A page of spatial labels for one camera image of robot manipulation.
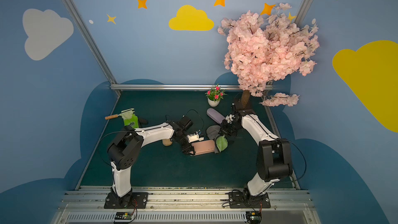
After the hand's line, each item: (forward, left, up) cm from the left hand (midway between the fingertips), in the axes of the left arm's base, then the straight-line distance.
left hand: (192, 145), depth 92 cm
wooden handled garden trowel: (+23, +48, -1) cm, 53 cm away
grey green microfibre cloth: (-3, -16, +13) cm, 21 cm away
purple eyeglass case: (+22, -15, +2) cm, 26 cm away
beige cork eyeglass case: (+1, +15, +2) cm, 15 cm away
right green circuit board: (-34, -32, -3) cm, 47 cm away
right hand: (+5, -17, +9) cm, 20 cm away
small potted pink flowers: (+32, -14, +11) cm, 37 cm away
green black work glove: (+16, +39, +1) cm, 42 cm away
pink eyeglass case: (-2, -7, +2) cm, 7 cm away
